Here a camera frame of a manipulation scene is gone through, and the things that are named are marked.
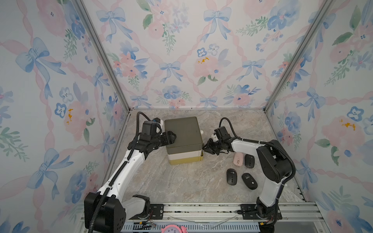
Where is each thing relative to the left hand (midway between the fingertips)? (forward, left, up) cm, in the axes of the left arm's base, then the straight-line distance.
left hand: (172, 136), depth 80 cm
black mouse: (-16, -34, -17) cm, 41 cm away
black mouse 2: (-18, -44, -19) cm, 51 cm away
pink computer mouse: (-5, -40, -17) cm, 43 cm away
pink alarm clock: (-41, -2, -17) cm, 44 cm away
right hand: (+2, -18, -16) cm, 25 cm away
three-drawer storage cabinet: (-5, -8, -3) cm, 10 cm away
